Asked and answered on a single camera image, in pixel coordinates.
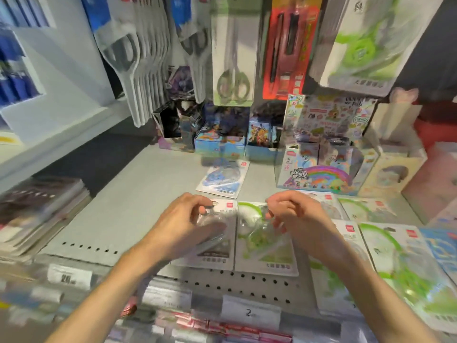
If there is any white pink display carton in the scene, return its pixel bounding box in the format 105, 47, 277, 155
401, 142, 457, 225

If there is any beige box round window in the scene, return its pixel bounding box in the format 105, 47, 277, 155
358, 87, 428, 200

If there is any purple character card pack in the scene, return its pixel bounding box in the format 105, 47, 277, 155
166, 66, 196, 101

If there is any red carton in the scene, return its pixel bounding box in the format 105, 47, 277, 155
414, 116, 457, 151

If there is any row of green scissors packs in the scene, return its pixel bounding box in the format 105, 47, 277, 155
210, 0, 262, 107

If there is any person's left forearm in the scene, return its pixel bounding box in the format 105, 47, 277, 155
46, 242, 169, 343

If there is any person's right hand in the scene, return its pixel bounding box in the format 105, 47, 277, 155
265, 190, 349, 265

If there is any person's left hand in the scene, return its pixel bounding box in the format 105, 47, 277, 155
142, 192, 228, 269

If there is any colourful sticker pack display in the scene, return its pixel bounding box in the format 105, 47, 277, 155
282, 94, 379, 147

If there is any row of red white packs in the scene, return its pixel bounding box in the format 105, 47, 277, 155
107, 307, 297, 343

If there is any row of clear scissors packs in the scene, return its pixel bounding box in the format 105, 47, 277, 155
80, 0, 172, 128
170, 0, 212, 104

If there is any red pen set pack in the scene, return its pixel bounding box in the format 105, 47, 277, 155
262, 0, 322, 101

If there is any pile of assorted correction tapes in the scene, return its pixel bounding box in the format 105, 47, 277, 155
303, 191, 457, 334

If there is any stack of notebooks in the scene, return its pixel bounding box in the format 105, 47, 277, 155
0, 176, 92, 264

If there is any blue correction tape pack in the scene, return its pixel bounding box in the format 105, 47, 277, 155
195, 159, 250, 200

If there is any yellow shelf label strip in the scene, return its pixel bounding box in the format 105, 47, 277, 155
0, 132, 24, 146

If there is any rack of blue pen packs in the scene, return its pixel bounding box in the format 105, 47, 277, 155
0, 0, 49, 108

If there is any white side shelving unit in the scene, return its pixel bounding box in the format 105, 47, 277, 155
0, 0, 133, 193

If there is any purple black card box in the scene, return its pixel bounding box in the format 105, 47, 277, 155
152, 100, 205, 153

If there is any rainbow print display box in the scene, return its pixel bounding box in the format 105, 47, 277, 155
275, 139, 380, 196

